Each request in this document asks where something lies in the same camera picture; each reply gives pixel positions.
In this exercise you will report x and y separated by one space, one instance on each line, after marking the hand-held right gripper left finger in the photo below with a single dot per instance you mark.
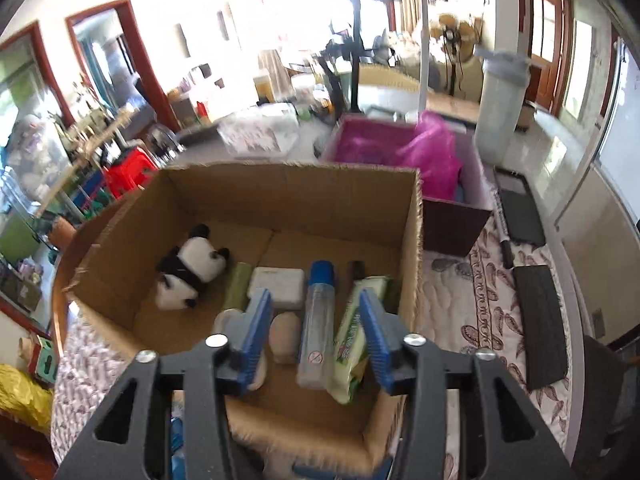
257 330

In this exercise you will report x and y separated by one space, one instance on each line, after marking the black tripod stand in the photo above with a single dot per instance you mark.
356 50

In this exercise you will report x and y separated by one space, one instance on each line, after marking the red plastic stool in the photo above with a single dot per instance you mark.
130 172

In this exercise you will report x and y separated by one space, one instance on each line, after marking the whiteboard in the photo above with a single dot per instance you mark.
622 125

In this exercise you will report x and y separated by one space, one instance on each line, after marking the white plastic bag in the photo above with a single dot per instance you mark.
260 127

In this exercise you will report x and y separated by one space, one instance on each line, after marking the white plastic pipe fitting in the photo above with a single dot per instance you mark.
227 319

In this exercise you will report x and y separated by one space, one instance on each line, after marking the standing fan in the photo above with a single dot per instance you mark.
452 40

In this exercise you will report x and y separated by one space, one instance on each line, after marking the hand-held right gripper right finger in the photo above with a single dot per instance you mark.
372 340

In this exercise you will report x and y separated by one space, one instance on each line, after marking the black tablet case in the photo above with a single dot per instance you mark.
522 210

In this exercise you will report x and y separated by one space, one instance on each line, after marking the black glossy tablet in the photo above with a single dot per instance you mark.
542 330

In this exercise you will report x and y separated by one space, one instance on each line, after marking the white trash bin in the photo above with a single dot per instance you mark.
500 110

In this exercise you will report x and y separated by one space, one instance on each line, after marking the white lamp pole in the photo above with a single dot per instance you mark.
424 35

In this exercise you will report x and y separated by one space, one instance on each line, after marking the clear blue glue bottle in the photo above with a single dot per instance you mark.
315 320

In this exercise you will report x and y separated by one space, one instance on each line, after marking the yellow plastic bag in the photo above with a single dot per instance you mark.
22 400

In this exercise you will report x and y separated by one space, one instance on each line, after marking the white rectangular box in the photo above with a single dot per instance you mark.
277 282

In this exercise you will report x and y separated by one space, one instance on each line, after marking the pink plastic bag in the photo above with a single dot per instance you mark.
400 155

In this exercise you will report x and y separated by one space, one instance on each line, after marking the panda plush toy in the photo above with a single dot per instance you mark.
195 260

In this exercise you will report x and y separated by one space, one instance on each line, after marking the wooden panel door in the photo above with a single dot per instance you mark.
547 45

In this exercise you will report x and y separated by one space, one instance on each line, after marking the green snack packet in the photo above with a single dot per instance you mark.
350 340

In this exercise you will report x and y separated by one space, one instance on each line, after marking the dark brown box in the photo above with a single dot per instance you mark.
450 225

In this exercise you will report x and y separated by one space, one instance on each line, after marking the black marker pen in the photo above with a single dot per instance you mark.
356 270

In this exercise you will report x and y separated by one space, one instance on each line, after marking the green cylindrical tube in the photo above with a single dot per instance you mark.
237 285

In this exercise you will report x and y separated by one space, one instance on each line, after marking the printed cardboard box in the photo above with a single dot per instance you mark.
300 195

